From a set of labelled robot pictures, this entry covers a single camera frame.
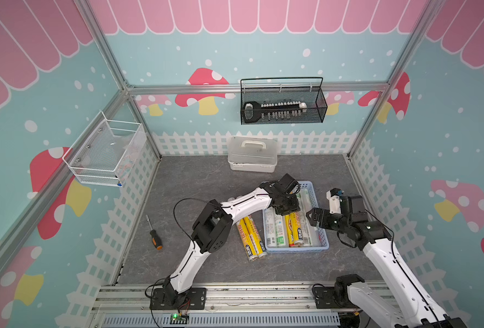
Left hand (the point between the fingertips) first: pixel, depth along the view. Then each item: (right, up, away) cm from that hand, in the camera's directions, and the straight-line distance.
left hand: (297, 212), depth 88 cm
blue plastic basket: (+9, -7, -5) cm, 12 cm away
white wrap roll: (-8, -7, -1) cm, 11 cm away
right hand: (+6, +1, -9) cm, 10 cm away
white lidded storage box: (-19, +27, +17) cm, 38 cm away
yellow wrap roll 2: (-17, -14, -6) cm, 22 cm away
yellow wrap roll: (-22, -12, -3) cm, 25 cm away
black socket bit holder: (-19, +45, +1) cm, 49 cm away
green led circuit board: (-47, -36, -16) cm, 61 cm away
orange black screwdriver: (-63, -11, +1) cm, 64 cm away
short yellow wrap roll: (-2, -6, -7) cm, 10 cm away
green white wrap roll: (-12, -6, -1) cm, 13 cm away
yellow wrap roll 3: (-3, -4, +3) cm, 6 cm away
